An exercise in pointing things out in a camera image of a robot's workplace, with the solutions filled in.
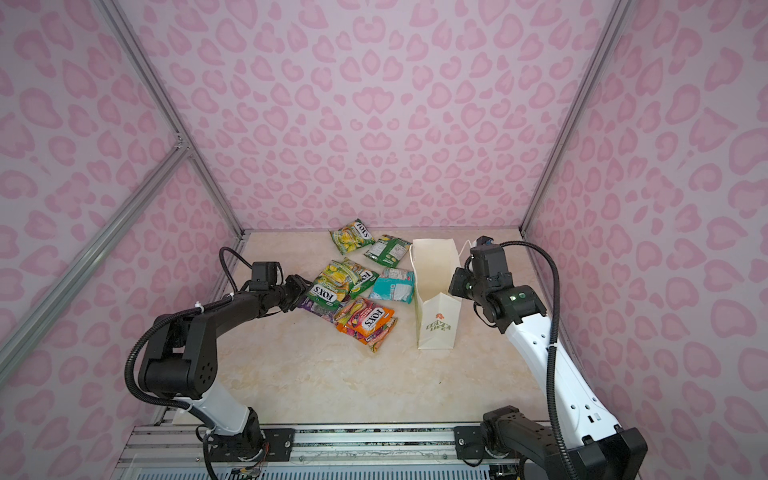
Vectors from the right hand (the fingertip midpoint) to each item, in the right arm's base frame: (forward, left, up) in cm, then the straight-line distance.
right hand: (457, 275), depth 75 cm
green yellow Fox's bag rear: (+14, +30, -21) cm, 39 cm away
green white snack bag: (+27, +19, -22) cm, 40 cm away
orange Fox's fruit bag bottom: (-8, +22, -22) cm, 33 cm away
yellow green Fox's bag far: (+34, +33, -23) cm, 53 cm away
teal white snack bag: (+12, +16, -23) cm, 30 cm away
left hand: (+9, +42, -17) cm, 47 cm away
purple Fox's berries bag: (+1, +38, -23) cm, 44 cm away
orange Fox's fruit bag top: (-1, +25, -20) cm, 32 cm away
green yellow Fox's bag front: (+7, +38, -20) cm, 43 cm away
